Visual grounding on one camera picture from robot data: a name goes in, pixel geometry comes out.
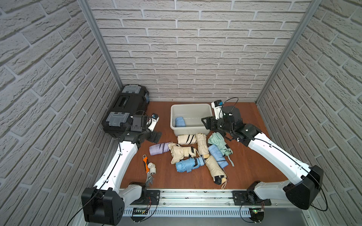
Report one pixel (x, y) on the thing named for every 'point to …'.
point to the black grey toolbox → (132, 99)
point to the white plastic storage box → (186, 118)
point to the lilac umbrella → (159, 148)
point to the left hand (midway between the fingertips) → (154, 128)
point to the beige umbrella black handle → (217, 173)
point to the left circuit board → (139, 211)
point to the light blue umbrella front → (187, 165)
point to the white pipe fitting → (152, 168)
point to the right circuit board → (257, 214)
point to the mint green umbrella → (215, 138)
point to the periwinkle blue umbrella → (214, 152)
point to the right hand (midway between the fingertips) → (208, 118)
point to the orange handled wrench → (149, 177)
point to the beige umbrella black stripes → (186, 139)
